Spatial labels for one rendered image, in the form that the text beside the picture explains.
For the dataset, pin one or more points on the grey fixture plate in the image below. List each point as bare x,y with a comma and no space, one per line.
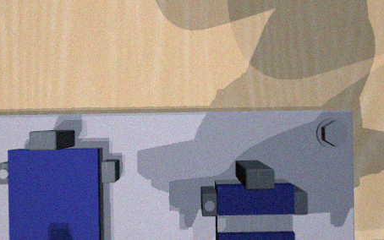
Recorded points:
165,157

